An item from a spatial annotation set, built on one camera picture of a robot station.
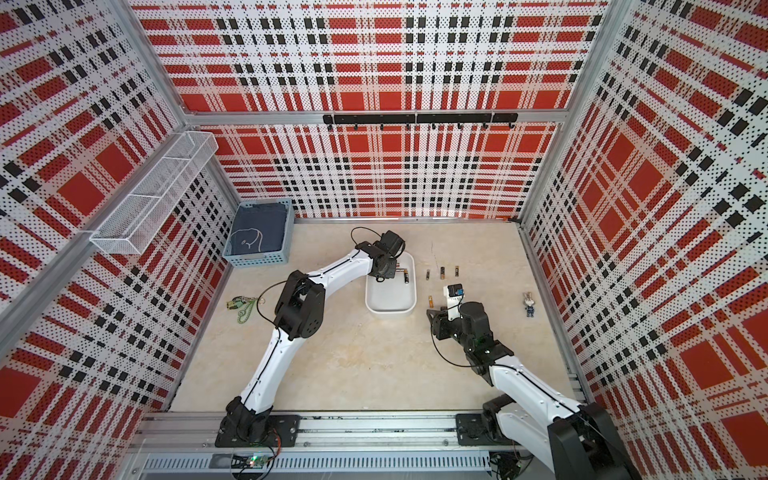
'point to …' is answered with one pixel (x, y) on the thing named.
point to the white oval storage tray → (393, 296)
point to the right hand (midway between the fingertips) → (439, 309)
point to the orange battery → (431, 301)
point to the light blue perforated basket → (272, 258)
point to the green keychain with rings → (247, 302)
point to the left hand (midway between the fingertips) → (388, 267)
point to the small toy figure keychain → (529, 302)
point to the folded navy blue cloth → (258, 228)
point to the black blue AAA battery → (427, 274)
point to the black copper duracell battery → (442, 272)
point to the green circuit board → (257, 461)
